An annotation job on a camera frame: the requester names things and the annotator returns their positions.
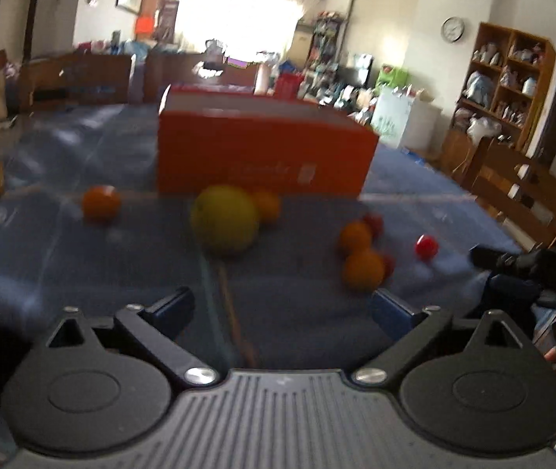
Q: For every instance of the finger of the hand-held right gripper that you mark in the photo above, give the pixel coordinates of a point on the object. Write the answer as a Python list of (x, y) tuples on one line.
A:
[(507, 288), (493, 256)]

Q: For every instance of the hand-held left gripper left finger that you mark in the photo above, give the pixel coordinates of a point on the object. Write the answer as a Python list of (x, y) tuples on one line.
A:
[(175, 308)]

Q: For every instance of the black television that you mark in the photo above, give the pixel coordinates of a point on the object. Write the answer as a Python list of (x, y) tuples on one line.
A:
[(362, 69)]

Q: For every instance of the yellow-green pomelo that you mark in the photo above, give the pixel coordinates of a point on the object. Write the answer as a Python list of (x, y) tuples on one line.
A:
[(224, 220)]

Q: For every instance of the white plastic bag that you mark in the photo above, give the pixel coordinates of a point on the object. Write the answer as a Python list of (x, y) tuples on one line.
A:
[(482, 128)]

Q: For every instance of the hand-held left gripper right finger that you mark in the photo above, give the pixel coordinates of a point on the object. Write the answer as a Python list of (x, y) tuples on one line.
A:
[(390, 310)]

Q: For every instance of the round wall clock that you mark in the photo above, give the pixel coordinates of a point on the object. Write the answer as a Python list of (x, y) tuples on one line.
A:
[(453, 29)]

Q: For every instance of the orange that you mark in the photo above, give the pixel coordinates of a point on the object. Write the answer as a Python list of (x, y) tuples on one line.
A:
[(102, 202), (355, 237), (267, 206), (363, 269)]

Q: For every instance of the red basket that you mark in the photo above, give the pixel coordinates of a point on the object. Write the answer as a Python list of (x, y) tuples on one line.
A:
[(288, 85)]

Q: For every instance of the blue patterned tablecloth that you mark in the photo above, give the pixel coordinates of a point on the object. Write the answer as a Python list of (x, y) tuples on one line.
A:
[(112, 264)]

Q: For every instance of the wooden display shelf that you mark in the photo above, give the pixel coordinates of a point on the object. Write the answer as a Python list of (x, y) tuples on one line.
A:
[(478, 39)]

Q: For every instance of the orange storage boxes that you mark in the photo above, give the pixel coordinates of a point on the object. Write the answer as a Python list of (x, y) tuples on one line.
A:
[(147, 14)]

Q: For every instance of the green carton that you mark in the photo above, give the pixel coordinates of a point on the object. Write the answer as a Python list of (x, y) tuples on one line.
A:
[(393, 77)]

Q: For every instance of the dark bookcase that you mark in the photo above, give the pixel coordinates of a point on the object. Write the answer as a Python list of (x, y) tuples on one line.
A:
[(166, 19)]

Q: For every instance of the wooden chair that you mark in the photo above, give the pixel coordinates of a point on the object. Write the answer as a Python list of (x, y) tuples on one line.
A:
[(77, 75), (512, 190), (180, 73)]

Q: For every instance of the small red tomato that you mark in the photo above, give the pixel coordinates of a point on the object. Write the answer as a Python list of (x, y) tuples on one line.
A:
[(375, 222), (426, 247)]

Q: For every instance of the orange cardboard box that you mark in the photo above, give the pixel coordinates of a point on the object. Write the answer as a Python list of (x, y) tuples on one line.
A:
[(258, 156)]

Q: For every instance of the tall cluttered shelf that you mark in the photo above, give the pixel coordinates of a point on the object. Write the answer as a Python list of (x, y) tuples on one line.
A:
[(327, 49)]

